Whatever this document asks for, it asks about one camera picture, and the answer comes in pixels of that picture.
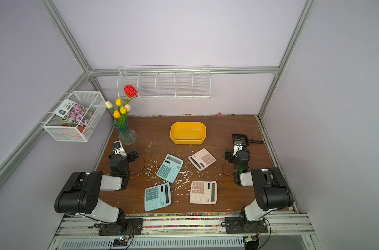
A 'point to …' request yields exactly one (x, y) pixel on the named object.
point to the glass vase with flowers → (127, 135)
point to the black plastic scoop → (244, 139)
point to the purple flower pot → (79, 116)
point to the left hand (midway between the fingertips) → (126, 147)
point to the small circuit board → (119, 242)
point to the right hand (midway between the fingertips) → (236, 147)
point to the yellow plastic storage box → (188, 133)
